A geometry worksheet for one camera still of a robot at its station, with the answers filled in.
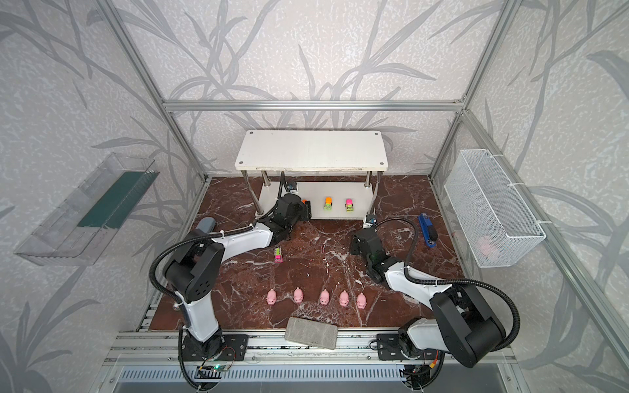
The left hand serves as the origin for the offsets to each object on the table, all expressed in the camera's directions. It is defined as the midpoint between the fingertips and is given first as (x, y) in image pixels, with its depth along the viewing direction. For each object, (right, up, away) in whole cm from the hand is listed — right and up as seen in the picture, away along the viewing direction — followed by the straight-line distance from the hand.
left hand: (307, 195), depth 94 cm
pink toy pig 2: (-2, -34, -12) cm, 36 cm away
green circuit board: (-24, -51, -23) cm, 61 cm away
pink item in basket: (+57, -16, -21) cm, 63 cm away
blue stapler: (+52, -15, +10) cm, 55 cm away
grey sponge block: (+4, -42, -20) cm, 47 cm away
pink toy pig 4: (+14, -35, -12) cm, 40 cm away
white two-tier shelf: (+11, +8, -17) cm, 22 cm away
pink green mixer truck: (+17, -4, +5) cm, 18 cm away
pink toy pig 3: (+7, -35, -12) cm, 38 cm away
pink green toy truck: (-11, -23, -3) cm, 26 cm away
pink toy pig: (-11, -35, -12) cm, 39 cm away
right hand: (+20, -12, -4) cm, 23 cm away
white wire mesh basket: (+52, -8, -34) cm, 62 cm away
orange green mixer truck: (+8, -3, +5) cm, 10 cm away
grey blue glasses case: (-43, -12, +7) cm, 45 cm away
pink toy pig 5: (+20, -36, -13) cm, 43 cm away
